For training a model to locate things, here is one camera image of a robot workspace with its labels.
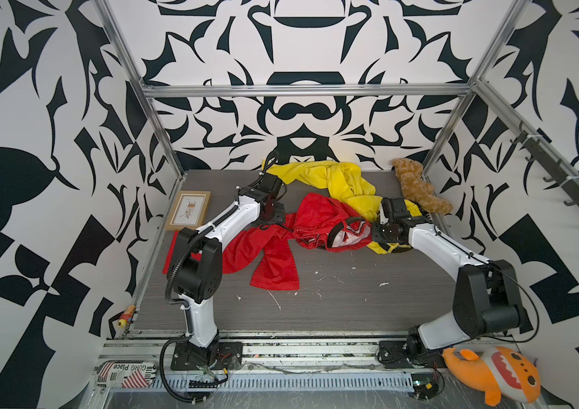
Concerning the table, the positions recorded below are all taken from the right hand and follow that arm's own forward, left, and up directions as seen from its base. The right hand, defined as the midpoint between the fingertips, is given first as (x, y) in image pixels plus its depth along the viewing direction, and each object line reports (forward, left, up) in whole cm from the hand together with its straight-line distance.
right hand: (378, 228), depth 92 cm
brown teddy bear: (+19, -20, -1) cm, 27 cm away
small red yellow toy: (-27, +84, -9) cm, 89 cm away
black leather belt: (-2, +15, +4) cm, 15 cm away
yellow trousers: (+25, +7, -3) cm, 27 cm away
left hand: (+5, +38, +3) cm, 39 cm away
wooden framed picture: (+13, +73, -6) cm, 74 cm away
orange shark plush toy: (-43, -21, 0) cm, 48 cm away
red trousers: (+2, +20, +1) cm, 20 cm away
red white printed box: (-43, +76, -4) cm, 87 cm away
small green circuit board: (-45, -5, -9) cm, 47 cm away
